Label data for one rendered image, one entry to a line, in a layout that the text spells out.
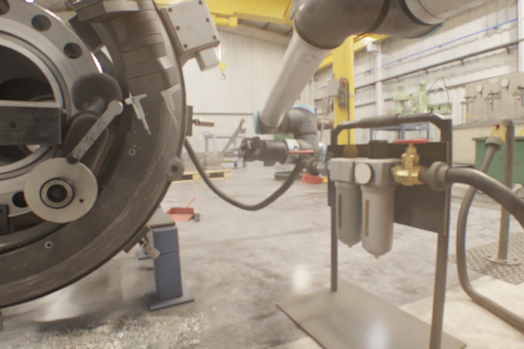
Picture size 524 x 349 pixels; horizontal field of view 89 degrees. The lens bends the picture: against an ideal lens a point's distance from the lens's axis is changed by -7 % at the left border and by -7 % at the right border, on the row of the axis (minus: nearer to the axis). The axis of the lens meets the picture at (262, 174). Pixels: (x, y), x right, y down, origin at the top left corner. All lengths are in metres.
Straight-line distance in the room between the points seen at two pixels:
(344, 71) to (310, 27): 3.45
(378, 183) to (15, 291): 0.74
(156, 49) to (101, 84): 0.19
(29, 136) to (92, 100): 0.13
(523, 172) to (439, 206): 2.53
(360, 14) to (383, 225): 0.45
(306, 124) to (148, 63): 0.68
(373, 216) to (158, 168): 0.49
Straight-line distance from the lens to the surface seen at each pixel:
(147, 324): 0.96
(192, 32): 0.68
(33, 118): 0.58
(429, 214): 0.72
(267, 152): 0.92
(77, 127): 0.59
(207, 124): 0.74
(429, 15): 0.57
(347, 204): 0.78
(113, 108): 0.57
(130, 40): 0.47
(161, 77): 0.48
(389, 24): 0.60
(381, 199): 0.71
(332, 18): 0.57
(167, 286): 1.03
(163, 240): 0.97
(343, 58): 4.07
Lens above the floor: 0.50
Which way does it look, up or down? 5 degrees down
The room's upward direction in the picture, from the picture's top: 2 degrees counter-clockwise
